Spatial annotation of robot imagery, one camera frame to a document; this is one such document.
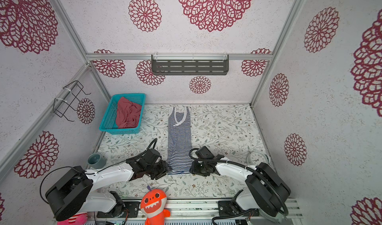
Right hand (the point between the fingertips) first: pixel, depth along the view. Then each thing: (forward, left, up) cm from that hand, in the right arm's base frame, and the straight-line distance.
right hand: (191, 169), depth 85 cm
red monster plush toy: (-20, +17, +7) cm, 27 cm away
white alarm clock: (+8, -38, +1) cm, 39 cm away
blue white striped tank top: (+16, +8, -1) cm, 18 cm away
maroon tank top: (+40, +50, +2) cm, 64 cm away
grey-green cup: (+2, +56, +2) cm, 56 cm away
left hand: (-2, +12, -1) cm, 12 cm away
